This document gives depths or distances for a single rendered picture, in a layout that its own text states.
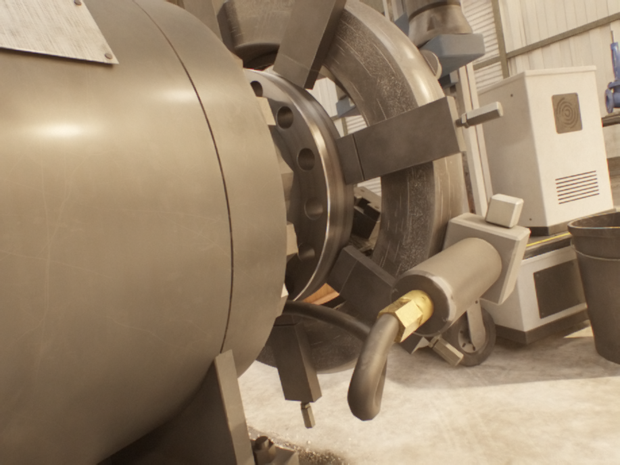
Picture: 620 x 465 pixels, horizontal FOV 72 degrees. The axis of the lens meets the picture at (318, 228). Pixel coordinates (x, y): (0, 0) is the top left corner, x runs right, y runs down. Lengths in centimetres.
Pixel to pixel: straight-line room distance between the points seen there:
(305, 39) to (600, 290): 99
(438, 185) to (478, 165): 84
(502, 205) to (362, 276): 24
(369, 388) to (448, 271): 18
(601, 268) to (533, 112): 53
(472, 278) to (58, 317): 41
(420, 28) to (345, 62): 63
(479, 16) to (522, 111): 830
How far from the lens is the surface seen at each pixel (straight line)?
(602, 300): 135
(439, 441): 107
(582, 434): 110
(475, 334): 135
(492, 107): 60
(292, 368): 87
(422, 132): 63
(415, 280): 47
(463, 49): 132
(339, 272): 72
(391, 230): 69
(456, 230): 66
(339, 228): 69
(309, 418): 91
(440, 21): 133
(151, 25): 49
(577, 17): 930
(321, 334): 83
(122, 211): 36
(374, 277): 69
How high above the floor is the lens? 57
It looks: 4 degrees down
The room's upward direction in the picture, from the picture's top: 11 degrees counter-clockwise
